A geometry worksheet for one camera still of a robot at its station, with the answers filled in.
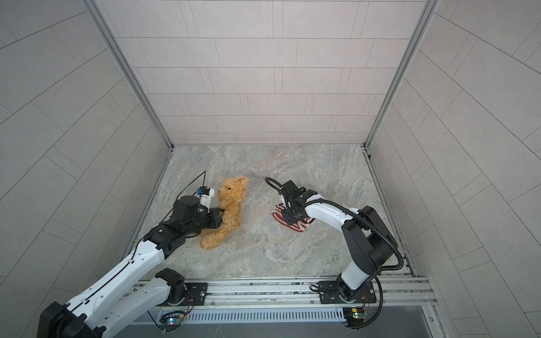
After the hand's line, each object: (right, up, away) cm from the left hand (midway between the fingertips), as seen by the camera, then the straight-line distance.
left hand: (232, 210), depth 78 cm
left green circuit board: (-16, -31, -14) cm, 38 cm away
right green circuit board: (+42, -32, -10) cm, 54 cm away
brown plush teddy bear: (0, +7, -1) cm, 7 cm away
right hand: (+22, -5, +11) cm, 25 cm away
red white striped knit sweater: (+26, -8, +8) cm, 28 cm away
